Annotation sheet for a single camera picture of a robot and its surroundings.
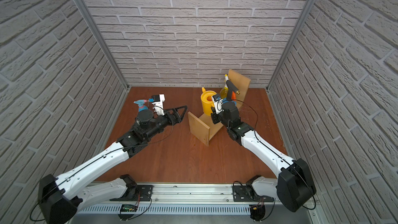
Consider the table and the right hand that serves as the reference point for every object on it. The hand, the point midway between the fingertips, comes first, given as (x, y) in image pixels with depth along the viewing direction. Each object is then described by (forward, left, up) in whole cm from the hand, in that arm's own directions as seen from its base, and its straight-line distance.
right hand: (209, 107), depth 80 cm
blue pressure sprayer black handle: (+6, -12, +3) cm, 14 cm away
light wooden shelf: (-11, +3, -2) cm, 12 cm away
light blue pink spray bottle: (+10, +40, -6) cm, 42 cm away
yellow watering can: (+2, +1, +2) cm, 3 cm away
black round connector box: (-45, -19, -23) cm, 54 cm away
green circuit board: (-39, +42, -24) cm, 62 cm away
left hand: (-4, +14, +10) cm, 17 cm away
